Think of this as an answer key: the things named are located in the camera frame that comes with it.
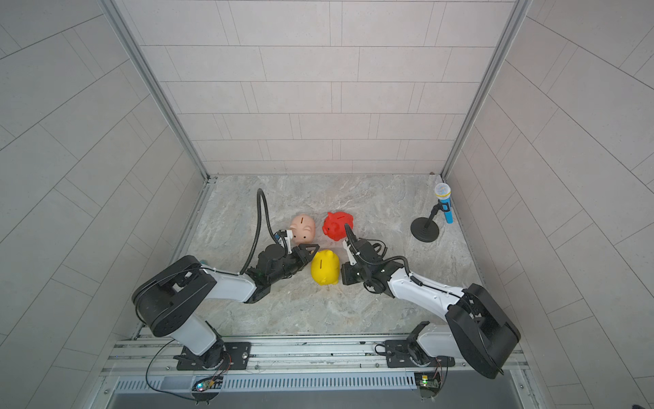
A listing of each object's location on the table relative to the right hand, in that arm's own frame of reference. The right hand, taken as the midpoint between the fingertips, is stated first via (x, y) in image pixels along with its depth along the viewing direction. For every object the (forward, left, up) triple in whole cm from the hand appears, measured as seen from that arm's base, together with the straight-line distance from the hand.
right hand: (340, 272), depth 85 cm
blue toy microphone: (+14, -34, +21) cm, 42 cm away
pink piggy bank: (+13, +12, +7) cm, 19 cm away
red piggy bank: (+15, +1, +7) cm, 16 cm away
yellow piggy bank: (-1, +5, +5) cm, 7 cm away
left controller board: (-29, +36, +2) cm, 46 cm away
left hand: (+7, +6, +4) cm, 10 cm away
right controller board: (-31, -22, -5) cm, 38 cm away
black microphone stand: (+16, -34, -2) cm, 37 cm away
